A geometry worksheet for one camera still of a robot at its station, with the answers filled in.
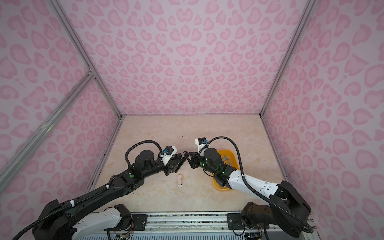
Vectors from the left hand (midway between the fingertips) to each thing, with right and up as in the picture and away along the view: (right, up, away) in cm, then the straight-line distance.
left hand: (180, 155), depth 75 cm
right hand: (+4, 0, +2) cm, 4 cm away
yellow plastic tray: (+30, -4, +17) cm, 34 cm away
